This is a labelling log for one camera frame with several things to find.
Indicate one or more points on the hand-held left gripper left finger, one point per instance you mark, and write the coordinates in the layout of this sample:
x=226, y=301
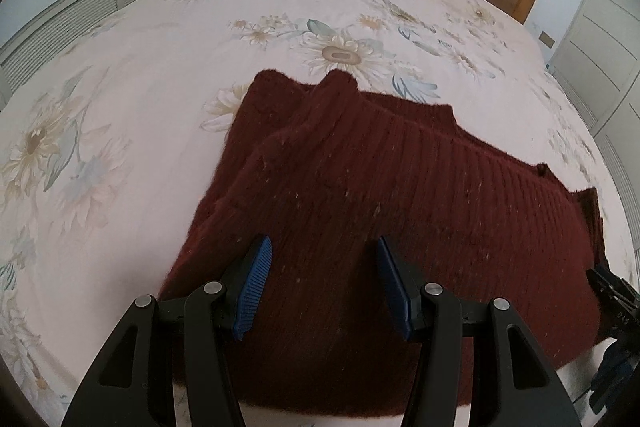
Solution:
x=252, y=292

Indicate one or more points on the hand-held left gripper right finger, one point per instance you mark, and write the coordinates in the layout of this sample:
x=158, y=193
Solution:
x=392, y=287

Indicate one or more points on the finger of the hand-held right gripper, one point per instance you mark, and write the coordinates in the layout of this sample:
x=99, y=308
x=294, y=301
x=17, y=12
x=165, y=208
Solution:
x=617, y=279
x=600, y=284

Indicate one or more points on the wall switch plate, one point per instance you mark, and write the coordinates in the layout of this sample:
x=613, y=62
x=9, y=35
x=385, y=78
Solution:
x=547, y=39

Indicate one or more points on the white louvered cabinet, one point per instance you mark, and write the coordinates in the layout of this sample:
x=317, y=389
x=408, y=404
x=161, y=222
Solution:
x=75, y=17

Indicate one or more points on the white wardrobe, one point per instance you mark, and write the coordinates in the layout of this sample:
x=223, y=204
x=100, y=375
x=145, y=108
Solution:
x=600, y=47

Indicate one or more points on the dark red knit sweater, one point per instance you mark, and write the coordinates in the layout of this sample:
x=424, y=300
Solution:
x=400, y=187

